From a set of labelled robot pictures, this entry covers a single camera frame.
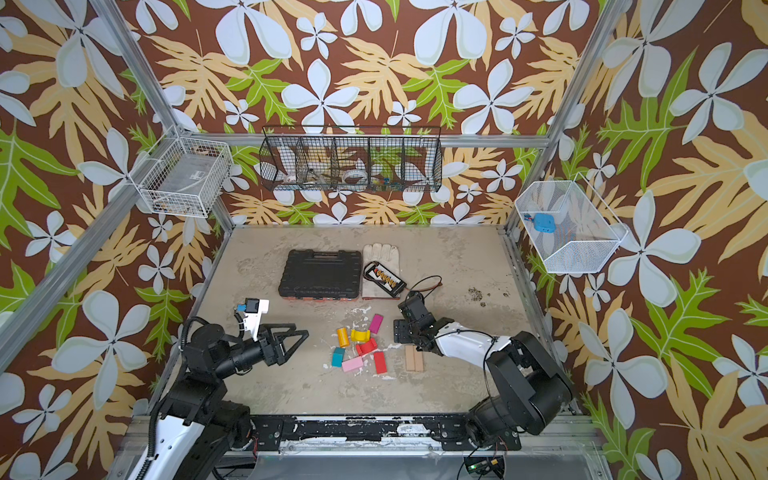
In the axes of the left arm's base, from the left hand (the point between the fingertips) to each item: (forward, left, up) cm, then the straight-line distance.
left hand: (299, 329), depth 69 cm
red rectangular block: (-1, -19, -22) cm, 29 cm away
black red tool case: (+28, +1, -18) cm, 33 cm away
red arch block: (+4, -15, -21) cm, 26 cm away
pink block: (-1, -11, -22) cm, 25 cm away
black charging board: (+27, -22, -19) cm, 40 cm away
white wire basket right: (+28, -74, +5) cm, 79 cm away
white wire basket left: (+43, +40, +12) cm, 59 cm away
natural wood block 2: (-1, -31, -20) cm, 37 cm away
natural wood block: (0, -28, -21) cm, 35 cm away
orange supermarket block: (+7, -8, -21) cm, 23 cm away
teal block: (+1, -7, -21) cm, 22 cm away
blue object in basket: (+31, -67, +5) cm, 74 cm away
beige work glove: (+38, -22, -20) cm, 48 cm away
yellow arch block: (+7, -13, -20) cm, 24 cm away
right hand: (+10, -27, -20) cm, 35 cm away
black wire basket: (+57, -9, +9) cm, 58 cm away
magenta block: (+12, -18, -22) cm, 31 cm away
